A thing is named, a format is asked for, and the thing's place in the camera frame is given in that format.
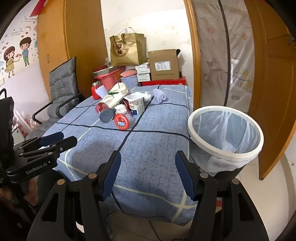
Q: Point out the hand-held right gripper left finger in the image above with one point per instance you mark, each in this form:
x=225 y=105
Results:
x=113 y=172

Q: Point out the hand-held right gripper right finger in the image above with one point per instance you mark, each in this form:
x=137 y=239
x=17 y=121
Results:
x=185 y=176

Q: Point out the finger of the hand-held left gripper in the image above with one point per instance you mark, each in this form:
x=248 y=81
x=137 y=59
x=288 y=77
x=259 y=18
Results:
x=52 y=138
x=66 y=143

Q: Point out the clear container with red lid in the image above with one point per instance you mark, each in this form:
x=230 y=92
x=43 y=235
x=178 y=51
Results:
x=122 y=121

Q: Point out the white round trash bin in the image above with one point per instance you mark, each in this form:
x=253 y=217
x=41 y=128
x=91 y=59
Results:
x=233 y=158

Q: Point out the clear pack of white sticks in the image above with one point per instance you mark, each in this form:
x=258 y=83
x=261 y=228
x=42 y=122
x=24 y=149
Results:
x=102 y=90

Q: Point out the white bag with green print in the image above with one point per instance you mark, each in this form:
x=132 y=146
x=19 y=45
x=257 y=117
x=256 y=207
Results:
x=114 y=95

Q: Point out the white yogurt cup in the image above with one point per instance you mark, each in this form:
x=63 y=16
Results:
x=136 y=103

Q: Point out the person's left hand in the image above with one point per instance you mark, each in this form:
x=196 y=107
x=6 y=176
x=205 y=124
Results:
x=31 y=187

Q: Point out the white plastic bag red print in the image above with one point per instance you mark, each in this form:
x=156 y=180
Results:
x=23 y=125

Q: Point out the blue checked blanket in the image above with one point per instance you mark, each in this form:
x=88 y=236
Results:
x=143 y=150

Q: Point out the low red box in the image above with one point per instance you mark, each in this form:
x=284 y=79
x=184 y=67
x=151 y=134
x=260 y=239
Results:
x=219 y=205

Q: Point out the red can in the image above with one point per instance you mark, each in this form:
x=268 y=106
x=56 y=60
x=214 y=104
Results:
x=104 y=111

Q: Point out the clear plastic bin liner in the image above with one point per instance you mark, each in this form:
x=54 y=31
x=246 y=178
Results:
x=219 y=129

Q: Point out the red jar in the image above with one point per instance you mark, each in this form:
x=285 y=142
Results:
x=94 y=91

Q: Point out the grey cushioned chair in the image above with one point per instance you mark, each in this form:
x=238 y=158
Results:
x=62 y=78

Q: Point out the crumpled white tissue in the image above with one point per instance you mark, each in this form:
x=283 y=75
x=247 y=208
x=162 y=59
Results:
x=147 y=96
x=120 y=108

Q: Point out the pink plastic bucket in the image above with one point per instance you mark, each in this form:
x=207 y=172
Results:
x=111 y=81

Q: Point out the lavender cloth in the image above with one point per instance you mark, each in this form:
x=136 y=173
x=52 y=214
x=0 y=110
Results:
x=159 y=95

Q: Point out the blue bucket with pink lid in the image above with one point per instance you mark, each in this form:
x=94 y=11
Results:
x=129 y=81

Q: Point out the large red box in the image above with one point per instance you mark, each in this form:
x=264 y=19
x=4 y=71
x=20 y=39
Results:
x=166 y=82

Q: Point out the wooden wardrobe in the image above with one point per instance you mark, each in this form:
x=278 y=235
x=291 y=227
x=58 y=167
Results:
x=81 y=34

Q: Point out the brown paper bag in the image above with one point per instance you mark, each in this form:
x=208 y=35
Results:
x=127 y=51

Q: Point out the brown cardboard box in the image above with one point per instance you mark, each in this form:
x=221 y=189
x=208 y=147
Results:
x=161 y=66

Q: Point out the wooden door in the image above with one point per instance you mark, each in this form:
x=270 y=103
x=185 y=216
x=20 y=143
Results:
x=270 y=92

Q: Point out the printed translucent door curtain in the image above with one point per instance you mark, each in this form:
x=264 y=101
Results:
x=219 y=58

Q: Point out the cartoon couple wall sticker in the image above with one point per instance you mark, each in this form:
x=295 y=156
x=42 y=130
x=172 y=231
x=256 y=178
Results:
x=16 y=55

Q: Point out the wooden door frame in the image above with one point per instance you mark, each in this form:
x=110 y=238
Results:
x=193 y=58

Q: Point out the red wall decoration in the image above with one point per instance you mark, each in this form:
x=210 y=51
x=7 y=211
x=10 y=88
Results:
x=40 y=5

